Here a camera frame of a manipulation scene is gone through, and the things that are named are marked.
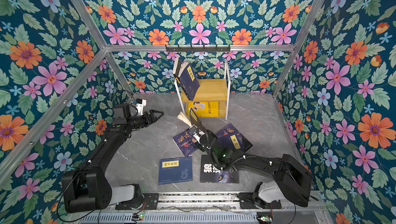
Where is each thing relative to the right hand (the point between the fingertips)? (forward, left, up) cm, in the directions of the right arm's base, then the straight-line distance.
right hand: (201, 129), depth 80 cm
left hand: (+7, +21, +7) cm, 23 cm away
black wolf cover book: (-17, -4, -17) cm, 25 cm away
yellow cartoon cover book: (+22, -1, -10) cm, 25 cm away
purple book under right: (+9, -16, -16) cm, 24 cm away
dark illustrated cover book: (+1, +10, -16) cm, 19 cm away
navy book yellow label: (+23, +7, +13) cm, 27 cm away
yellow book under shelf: (+19, -2, -11) cm, 22 cm away
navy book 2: (+3, -18, -14) cm, 23 cm away
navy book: (-15, +15, -17) cm, 27 cm away
